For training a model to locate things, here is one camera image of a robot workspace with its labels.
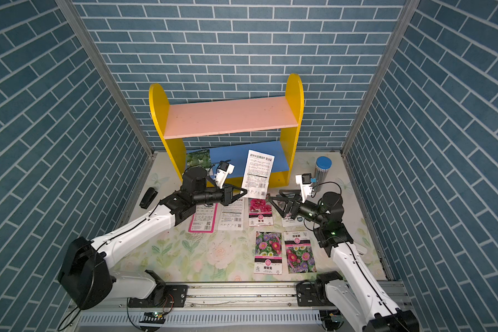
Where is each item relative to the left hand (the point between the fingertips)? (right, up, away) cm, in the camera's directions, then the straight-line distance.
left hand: (250, 194), depth 73 cm
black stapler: (-50, -5, +25) cm, 56 cm away
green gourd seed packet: (-26, +14, +26) cm, 39 cm away
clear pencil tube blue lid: (+31, +11, +18) cm, 38 cm away
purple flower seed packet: (+17, -15, +21) cm, 31 cm away
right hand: (+10, -1, -3) cm, 10 cm away
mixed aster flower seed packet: (+20, -26, +12) cm, 35 cm away
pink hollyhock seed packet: (+4, -12, +23) cm, 26 cm away
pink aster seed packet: (+7, -26, +11) cm, 29 cm away
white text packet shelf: (+3, +7, +3) cm, 8 cm away
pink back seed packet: (-22, -14, +21) cm, 33 cm away
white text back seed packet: (-10, -13, +21) cm, 27 cm away
